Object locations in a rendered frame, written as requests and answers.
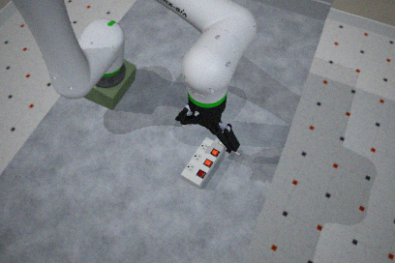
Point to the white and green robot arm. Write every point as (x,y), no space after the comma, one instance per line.
(228,29)

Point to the white power strip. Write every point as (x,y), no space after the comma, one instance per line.
(202,162)

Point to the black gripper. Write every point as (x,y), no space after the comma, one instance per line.
(223,132)

